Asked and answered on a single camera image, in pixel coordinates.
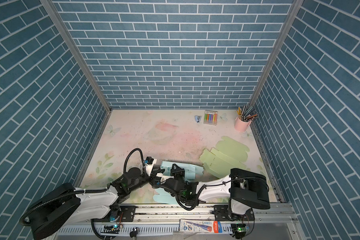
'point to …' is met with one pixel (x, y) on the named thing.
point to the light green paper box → (228, 155)
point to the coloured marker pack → (210, 117)
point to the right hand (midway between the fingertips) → (174, 163)
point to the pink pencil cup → (241, 126)
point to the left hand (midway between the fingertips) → (163, 170)
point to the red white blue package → (200, 226)
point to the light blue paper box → (191, 171)
